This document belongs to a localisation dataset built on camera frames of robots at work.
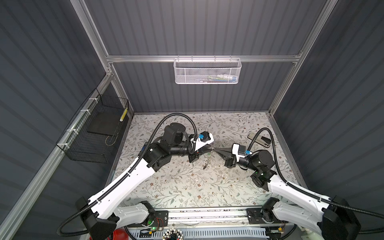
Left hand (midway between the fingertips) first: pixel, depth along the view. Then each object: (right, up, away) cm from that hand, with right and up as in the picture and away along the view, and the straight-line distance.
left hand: (210, 146), depth 64 cm
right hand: (+3, -2, -1) cm, 3 cm away
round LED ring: (-17, -32, -8) cm, 37 cm away
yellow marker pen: (-46, +15, +19) cm, 52 cm away
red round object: (-42, -42, +5) cm, 59 cm away
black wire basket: (-57, +4, +9) cm, 58 cm away
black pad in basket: (-53, +10, +13) cm, 56 cm away
